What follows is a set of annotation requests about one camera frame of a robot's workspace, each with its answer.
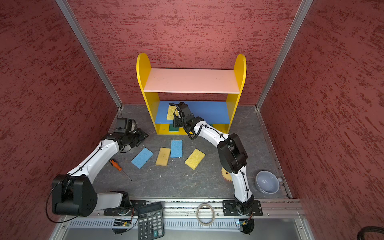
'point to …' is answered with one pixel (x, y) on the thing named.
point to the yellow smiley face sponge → (226, 174)
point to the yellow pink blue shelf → (211, 93)
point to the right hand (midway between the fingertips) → (174, 122)
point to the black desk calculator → (150, 221)
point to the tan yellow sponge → (163, 156)
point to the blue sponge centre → (176, 148)
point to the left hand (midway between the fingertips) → (147, 139)
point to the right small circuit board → (247, 224)
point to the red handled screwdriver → (119, 168)
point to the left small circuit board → (121, 222)
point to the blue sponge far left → (142, 158)
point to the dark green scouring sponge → (173, 129)
